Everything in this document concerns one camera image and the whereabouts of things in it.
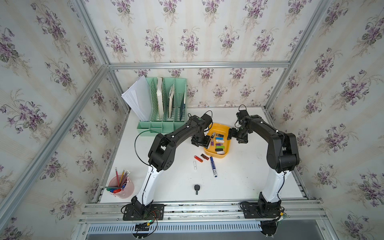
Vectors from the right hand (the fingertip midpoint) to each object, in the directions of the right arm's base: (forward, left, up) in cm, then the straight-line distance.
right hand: (234, 139), depth 96 cm
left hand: (-6, +19, 0) cm, 20 cm away
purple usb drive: (-1, +14, -4) cm, 15 cm away
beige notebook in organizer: (+22, +42, +17) cm, 51 cm away
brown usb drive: (-11, +19, -4) cm, 22 cm away
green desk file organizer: (+21, +45, +9) cm, 51 cm away
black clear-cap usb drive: (+6, +13, -4) cm, 15 cm away
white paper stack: (+19, +63, +18) cm, 68 cm away
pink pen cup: (-33, +58, +6) cm, 67 cm away
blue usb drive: (+3, +9, -4) cm, 10 cm away
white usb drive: (-17, +25, -3) cm, 31 cm away
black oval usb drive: (+5, +9, -3) cm, 11 cm away
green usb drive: (-3, +9, -5) cm, 11 cm away
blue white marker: (-18, +14, -4) cm, 23 cm away
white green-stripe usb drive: (0, +9, -3) cm, 9 cm away
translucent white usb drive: (-8, +9, -3) cm, 12 cm away
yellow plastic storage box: (+9, +9, -1) cm, 13 cm away
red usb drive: (-12, +24, -5) cm, 27 cm away
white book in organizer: (+19, +48, +21) cm, 56 cm away
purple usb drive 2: (-2, +9, -4) cm, 10 cm away
